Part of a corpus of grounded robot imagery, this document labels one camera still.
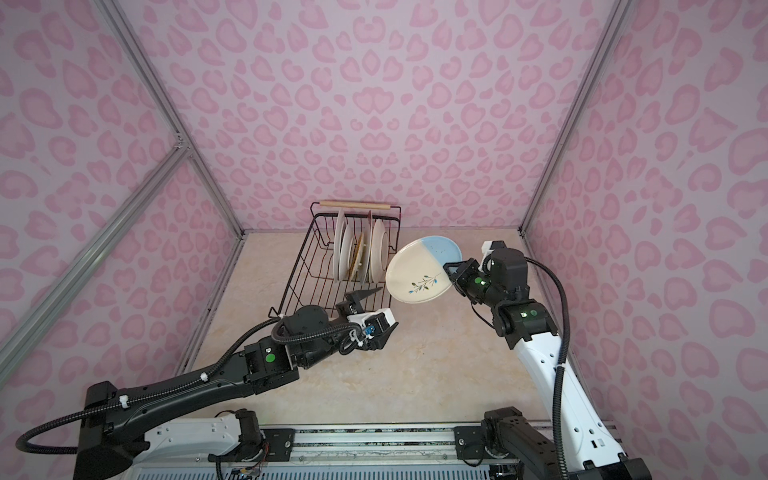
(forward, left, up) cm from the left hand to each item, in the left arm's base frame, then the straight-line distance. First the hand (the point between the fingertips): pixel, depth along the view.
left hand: (386, 297), depth 63 cm
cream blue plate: (+14, -7, -10) cm, 19 cm away
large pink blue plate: (+31, +7, -19) cm, 37 cm away
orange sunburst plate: (+28, +13, -18) cm, 36 cm away
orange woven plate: (+27, +10, -19) cm, 34 cm away
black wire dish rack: (+22, +27, -29) cm, 45 cm away
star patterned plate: (+26, +3, -16) cm, 31 cm away
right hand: (+9, -13, -1) cm, 16 cm away
